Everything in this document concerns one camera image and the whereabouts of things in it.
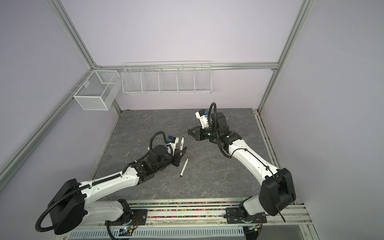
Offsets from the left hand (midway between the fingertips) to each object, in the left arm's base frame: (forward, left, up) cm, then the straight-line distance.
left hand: (184, 153), depth 79 cm
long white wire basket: (+51, +11, +13) cm, 54 cm away
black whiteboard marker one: (+3, +1, +5) cm, 6 cm away
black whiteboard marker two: (-3, +2, -15) cm, 16 cm away
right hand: (+7, -3, +9) cm, 12 cm away
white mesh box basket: (+44, +55, +10) cm, 72 cm away
